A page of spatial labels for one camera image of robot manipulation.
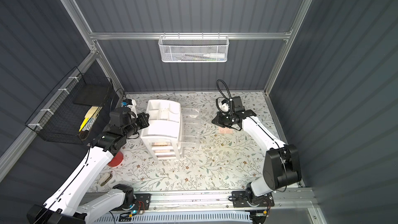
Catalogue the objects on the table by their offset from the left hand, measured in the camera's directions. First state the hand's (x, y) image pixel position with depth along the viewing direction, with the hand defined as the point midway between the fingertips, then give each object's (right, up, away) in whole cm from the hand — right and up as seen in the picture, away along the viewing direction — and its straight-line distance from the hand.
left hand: (150, 115), depth 75 cm
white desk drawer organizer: (+6, -10, 0) cm, 12 cm away
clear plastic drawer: (+18, -9, +27) cm, 34 cm away
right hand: (+32, -3, +9) cm, 34 cm away
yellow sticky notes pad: (-30, +2, +1) cm, 30 cm away
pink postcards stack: (+40, -11, +24) cm, 48 cm away
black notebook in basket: (-33, +11, +7) cm, 36 cm away
